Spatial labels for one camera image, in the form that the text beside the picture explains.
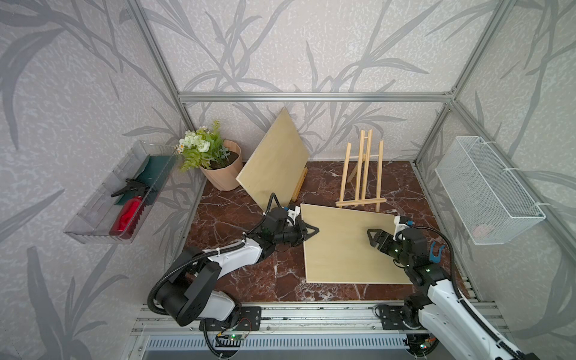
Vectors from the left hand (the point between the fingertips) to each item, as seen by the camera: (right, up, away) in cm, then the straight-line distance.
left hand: (318, 234), depth 80 cm
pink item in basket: (+52, +3, -9) cm, 53 cm away
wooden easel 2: (+18, +29, +6) cm, 34 cm away
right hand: (+21, 0, +3) cm, 22 cm away
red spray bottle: (-52, +12, -21) cm, 57 cm away
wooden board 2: (+11, -11, +13) cm, 20 cm away
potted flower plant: (-43, +28, +18) cm, 54 cm away
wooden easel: (-7, +18, +25) cm, 31 cm away
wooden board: (-17, +27, +13) cm, 34 cm away
